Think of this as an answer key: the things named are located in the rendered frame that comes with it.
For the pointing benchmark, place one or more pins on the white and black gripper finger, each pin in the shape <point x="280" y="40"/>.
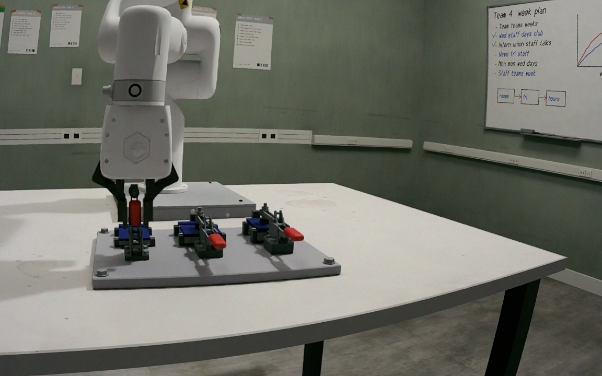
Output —
<point x="116" y="190"/>
<point x="152" y="191"/>

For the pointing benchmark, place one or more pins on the grey toggle clamp with red handle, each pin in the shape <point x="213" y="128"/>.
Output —
<point x="280" y="240"/>

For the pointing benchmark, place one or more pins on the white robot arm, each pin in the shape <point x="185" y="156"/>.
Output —
<point x="148" y="38"/>

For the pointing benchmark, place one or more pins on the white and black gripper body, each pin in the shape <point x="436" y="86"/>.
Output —
<point x="138" y="143"/>

